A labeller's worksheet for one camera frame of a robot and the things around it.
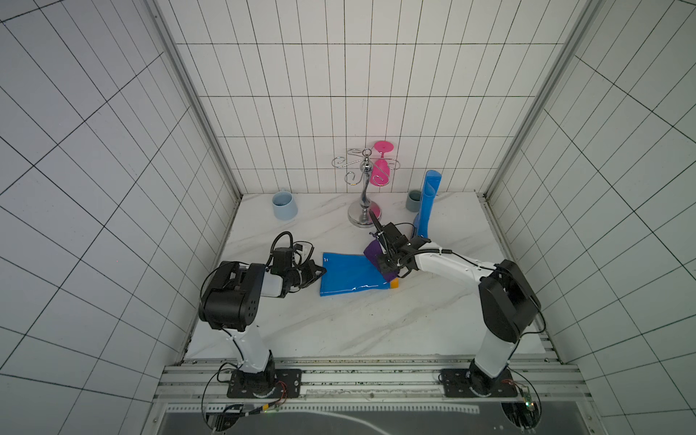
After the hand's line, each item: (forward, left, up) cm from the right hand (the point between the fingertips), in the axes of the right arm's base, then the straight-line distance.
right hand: (384, 256), depth 93 cm
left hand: (-5, +21, -5) cm, 22 cm away
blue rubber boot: (-5, +14, -3) cm, 15 cm away
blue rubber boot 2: (+19, -15, +19) cm, 30 cm away
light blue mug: (+22, +41, +1) cm, 46 cm away
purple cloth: (+1, +4, +1) cm, 5 cm away
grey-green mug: (+26, -12, +2) cm, 29 cm away
